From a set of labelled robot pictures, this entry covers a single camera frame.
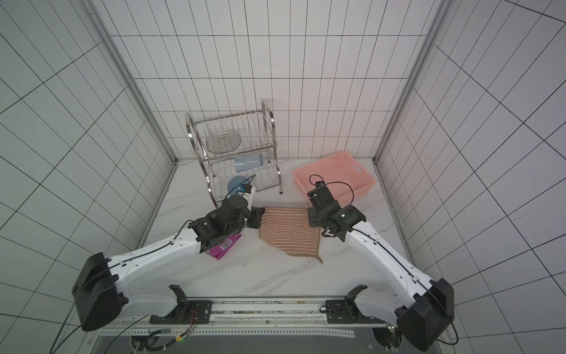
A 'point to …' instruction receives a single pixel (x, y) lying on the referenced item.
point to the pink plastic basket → (343, 172)
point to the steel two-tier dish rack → (238, 152)
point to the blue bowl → (235, 183)
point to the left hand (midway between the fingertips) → (261, 214)
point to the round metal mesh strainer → (222, 141)
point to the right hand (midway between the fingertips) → (310, 212)
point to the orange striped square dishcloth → (289, 228)
